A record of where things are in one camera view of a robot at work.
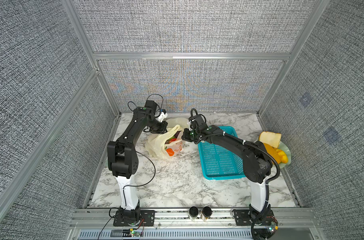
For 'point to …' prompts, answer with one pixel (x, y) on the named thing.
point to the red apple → (172, 140)
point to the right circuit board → (272, 227)
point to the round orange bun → (273, 152)
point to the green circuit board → (135, 234)
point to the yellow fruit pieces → (282, 156)
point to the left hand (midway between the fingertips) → (168, 130)
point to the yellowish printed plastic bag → (155, 143)
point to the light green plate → (283, 147)
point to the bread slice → (272, 139)
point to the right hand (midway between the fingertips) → (180, 132)
